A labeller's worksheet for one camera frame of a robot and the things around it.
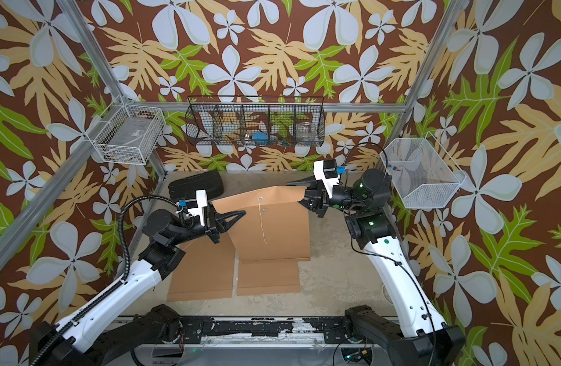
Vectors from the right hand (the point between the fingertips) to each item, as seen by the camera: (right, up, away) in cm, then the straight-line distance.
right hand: (289, 191), depth 56 cm
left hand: (-12, -5, +4) cm, 13 cm away
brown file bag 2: (-30, -30, +30) cm, 52 cm away
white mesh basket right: (+51, +6, +27) cm, 58 cm away
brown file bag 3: (-4, -9, +7) cm, 12 cm away
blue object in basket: (-10, +23, +38) cm, 46 cm away
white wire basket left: (-60, +22, +30) cm, 71 cm away
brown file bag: (-6, -31, +33) cm, 46 cm away
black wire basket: (-15, +32, +42) cm, 54 cm away
